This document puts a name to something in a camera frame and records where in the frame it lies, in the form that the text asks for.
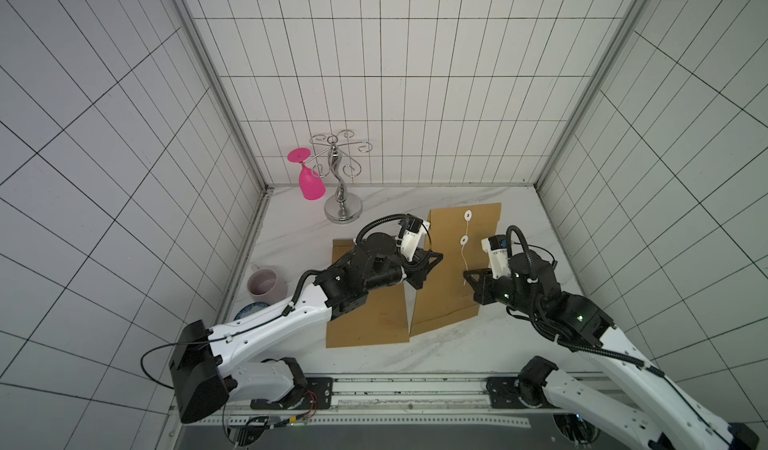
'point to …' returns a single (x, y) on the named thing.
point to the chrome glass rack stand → (338, 158)
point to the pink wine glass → (312, 185)
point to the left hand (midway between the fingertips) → (434, 262)
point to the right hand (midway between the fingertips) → (463, 268)
